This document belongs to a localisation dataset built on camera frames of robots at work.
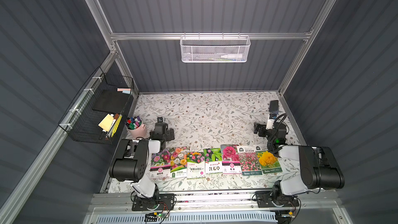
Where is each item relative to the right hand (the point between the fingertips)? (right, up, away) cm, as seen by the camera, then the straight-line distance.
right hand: (263, 124), depth 93 cm
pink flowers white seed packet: (-11, -20, -7) cm, 23 cm away
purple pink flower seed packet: (-60, -22, -8) cm, 65 cm away
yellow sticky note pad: (-80, +3, -25) cm, 84 cm away
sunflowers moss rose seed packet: (-41, -22, -9) cm, 47 cm away
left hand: (-61, -6, +4) cm, 62 cm away
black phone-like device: (+14, +10, +15) cm, 23 cm away
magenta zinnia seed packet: (-21, -19, -7) cm, 29 cm away
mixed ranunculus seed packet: (-51, -19, -6) cm, 55 cm away
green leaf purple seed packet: (-31, -19, -7) cm, 37 cm away
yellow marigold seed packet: (+1, -21, -7) cm, 22 cm away
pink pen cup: (-76, -1, -5) cm, 77 cm away
